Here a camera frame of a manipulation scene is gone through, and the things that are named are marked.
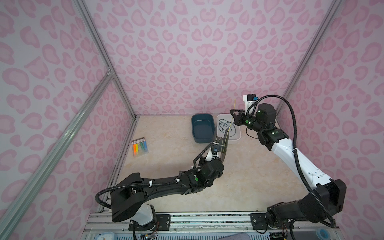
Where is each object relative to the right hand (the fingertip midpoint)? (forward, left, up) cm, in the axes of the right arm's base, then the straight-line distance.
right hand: (232, 108), depth 73 cm
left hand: (-14, +8, -17) cm, 24 cm away
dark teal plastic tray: (+15, +14, -34) cm, 40 cm away
